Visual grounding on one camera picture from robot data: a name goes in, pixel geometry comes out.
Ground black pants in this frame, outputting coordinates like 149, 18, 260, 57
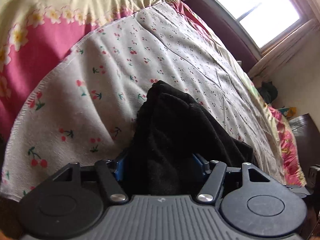
121, 81, 258, 196

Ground cherry print bed sheet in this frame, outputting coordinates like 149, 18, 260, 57
1, 2, 285, 201

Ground dark clothes pile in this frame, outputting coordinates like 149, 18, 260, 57
258, 81, 278, 104

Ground maroon headboard bench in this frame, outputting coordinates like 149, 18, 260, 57
181, 0, 258, 73

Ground beige curtain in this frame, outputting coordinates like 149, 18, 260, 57
248, 19, 319, 79

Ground bright window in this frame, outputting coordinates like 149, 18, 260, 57
215, 0, 302, 49

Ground pink floral quilt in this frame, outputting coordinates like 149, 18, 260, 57
0, 0, 307, 188

